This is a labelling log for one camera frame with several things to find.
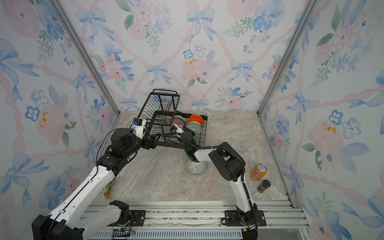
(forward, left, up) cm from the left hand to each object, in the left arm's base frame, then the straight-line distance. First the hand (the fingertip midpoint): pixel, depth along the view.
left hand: (152, 130), depth 75 cm
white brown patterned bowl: (+23, -10, -15) cm, 29 cm away
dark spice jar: (-21, -57, -17) cm, 63 cm away
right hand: (+16, -15, -14) cm, 26 cm away
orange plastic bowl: (+26, -23, -19) cm, 40 cm away
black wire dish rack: (+31, +4, -19) cm, 37 cm away
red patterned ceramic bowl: (+21, -11, -15) cm, 28 cm away
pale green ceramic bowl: (+19, -21, -19) cm, 34 cm away
